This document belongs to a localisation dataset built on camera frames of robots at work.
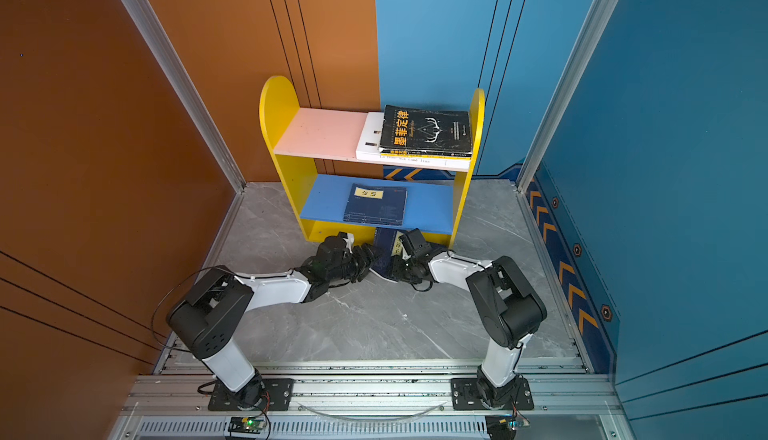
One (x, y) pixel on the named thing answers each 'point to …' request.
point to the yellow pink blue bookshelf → (335, 193)
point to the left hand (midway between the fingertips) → (385, 254)
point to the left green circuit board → (244, 424)
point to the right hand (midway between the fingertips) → (388, 273)
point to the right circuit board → (502, 427)
